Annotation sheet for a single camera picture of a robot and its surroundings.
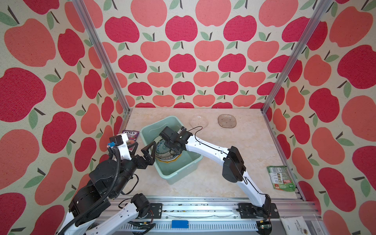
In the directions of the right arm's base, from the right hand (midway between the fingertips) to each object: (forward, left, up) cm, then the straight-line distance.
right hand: (170, 143), depth 88 cm
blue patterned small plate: (-4, +4, -4) cm, 7 cm away
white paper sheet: (-34, -67, -11) cm, 75 cm away
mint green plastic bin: (-15, -13, +8) cm, 21 cm away
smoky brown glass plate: (+32, -39, -12) cm, 52 cm away
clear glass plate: (+30, -16, -12) cm, 36 cm away
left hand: (-18, +1, +27) cm, 32 cm away
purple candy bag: (+8, +30, -8) cm, 32 cm away
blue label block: (-39, -11, -14) cm, 43 cm away
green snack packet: (-11, -68, -11) cm, 69 cm away
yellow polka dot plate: (-7, 0, -9) cm, 12 cm away
